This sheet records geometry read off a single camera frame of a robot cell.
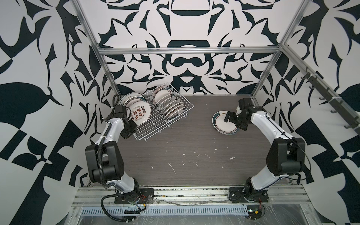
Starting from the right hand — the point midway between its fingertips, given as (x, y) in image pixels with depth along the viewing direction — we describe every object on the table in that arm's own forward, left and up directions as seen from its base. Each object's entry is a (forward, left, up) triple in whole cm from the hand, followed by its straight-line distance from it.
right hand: (230, 119), depth 91 cm
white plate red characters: (+8, +60, -1) cm, 60 cm away
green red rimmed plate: (+1, -2, -11) cm, 11 cm away
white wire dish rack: (+11, +40, +2) cm, 42 cm away
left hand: (-5, +62, -2) cm, 63 cm away
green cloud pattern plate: (+22, +46, +4) cm, 52 cm away
